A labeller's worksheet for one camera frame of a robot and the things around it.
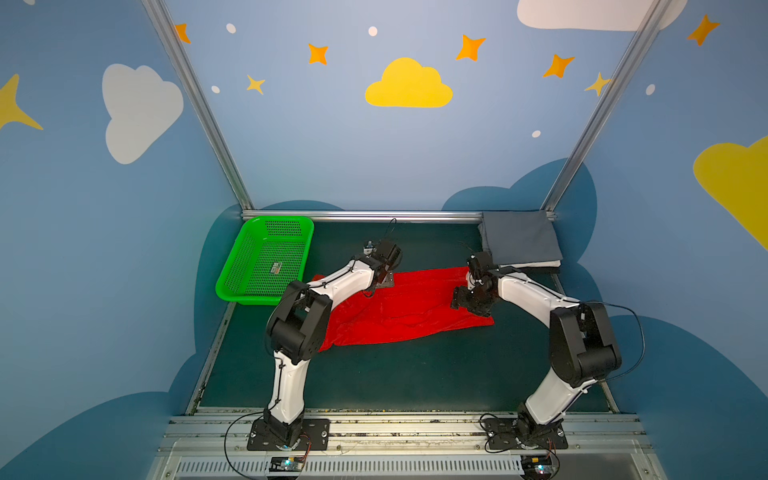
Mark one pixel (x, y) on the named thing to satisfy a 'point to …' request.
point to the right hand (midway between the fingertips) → (463, 303)
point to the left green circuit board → (286, 463)
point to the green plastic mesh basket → (271, 252)
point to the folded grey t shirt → (520, 236)
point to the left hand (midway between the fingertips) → (377, 277)
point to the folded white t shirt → (543, 264)
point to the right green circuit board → (536, 466)
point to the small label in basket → (276, 267)
